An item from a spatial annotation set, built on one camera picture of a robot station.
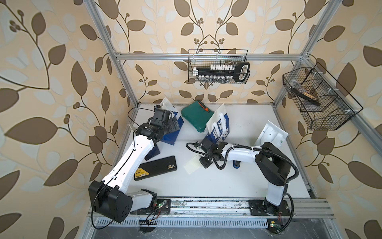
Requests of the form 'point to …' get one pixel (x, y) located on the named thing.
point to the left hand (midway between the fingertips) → (167, 123)
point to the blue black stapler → (236, 164)
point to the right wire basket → (325, 105)
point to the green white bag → (271, 133)
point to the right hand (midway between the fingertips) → (203, 160)
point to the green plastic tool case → (197, 115)
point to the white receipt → (192, 165)
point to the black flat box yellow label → (153, 168)
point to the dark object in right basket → (313, 100)
